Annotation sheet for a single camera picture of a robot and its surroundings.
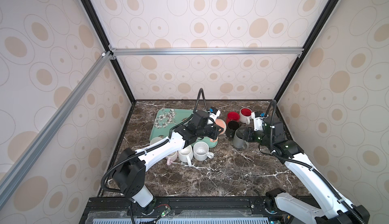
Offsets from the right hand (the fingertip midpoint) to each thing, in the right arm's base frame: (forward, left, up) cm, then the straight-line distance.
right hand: (242, 129), depth 77 cm
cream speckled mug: (-1, +22, -20) cm, 30 cm away
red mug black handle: (+23, -1, -18) cm, 30 cm away
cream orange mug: (+3, +10, 0) cm, 10 cm away
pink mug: (-9, +37, -13) cm, 41 cm away
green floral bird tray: (+24, +47, -22) cm, 57 cm away
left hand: (-1, +8, +2) cm, 9 cm away
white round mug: (-7, +29, -14) cm, 33 cm away
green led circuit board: (-33, +39, -20) cm, 55 cm away
